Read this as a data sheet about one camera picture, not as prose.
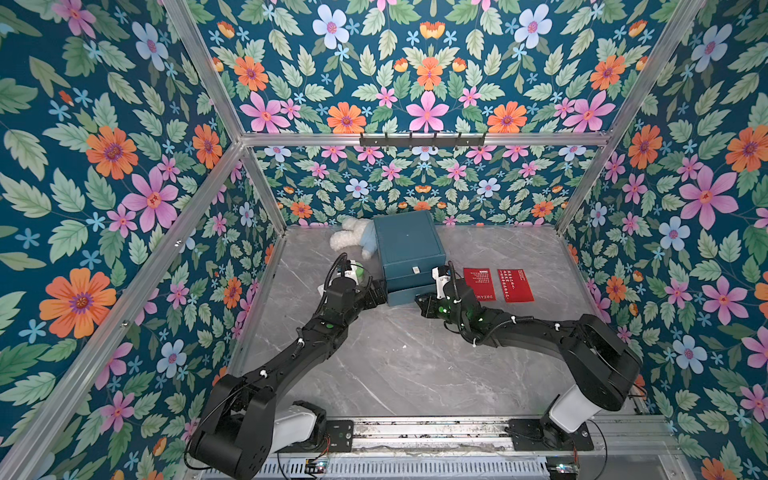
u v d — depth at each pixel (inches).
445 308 29.5
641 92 31.6
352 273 30.1
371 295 29.5
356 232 43.2
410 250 34.7
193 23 27.8
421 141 36.7
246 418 15.9
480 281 41.1
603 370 18.1
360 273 39.9
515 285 40.3
